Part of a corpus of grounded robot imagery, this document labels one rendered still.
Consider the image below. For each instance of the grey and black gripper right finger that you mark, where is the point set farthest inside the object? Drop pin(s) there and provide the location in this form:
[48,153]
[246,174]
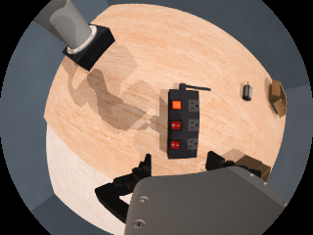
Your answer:
[214,161]

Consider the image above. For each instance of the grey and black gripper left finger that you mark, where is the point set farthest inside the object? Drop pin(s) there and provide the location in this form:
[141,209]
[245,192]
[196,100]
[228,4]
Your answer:
[108,194]

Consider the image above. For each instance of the black power strip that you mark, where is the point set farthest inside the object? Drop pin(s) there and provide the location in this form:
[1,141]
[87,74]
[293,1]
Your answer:
[183,126]

